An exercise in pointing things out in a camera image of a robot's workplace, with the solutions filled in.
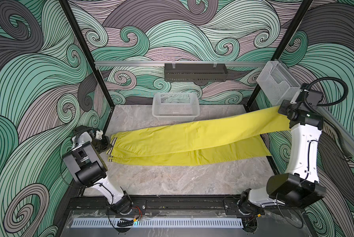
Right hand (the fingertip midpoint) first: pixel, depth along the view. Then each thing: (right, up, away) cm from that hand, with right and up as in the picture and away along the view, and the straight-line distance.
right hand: (291, 103), depth 69 cm
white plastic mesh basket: (-55, +2, +50) cm, 74 cm away
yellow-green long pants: (-42, -21, +13) cm, 49 cm away
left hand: (-96, -24, +20) cm, 101 cm away
